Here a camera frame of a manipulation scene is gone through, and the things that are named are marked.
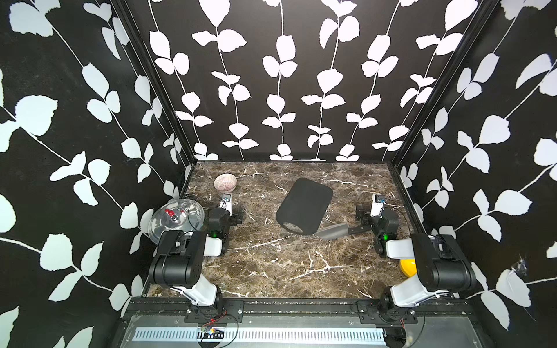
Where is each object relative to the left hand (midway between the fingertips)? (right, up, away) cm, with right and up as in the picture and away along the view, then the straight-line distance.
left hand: (228, 201), depth 94 cm
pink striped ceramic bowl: (-6, +8, +15) cm, 18 cm away
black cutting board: (+35, -3, +7) cm, 36 cm away
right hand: (+63, -1, +1) cm, 63 cm away
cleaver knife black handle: (+58, -12, -1) cm, 60 cm away
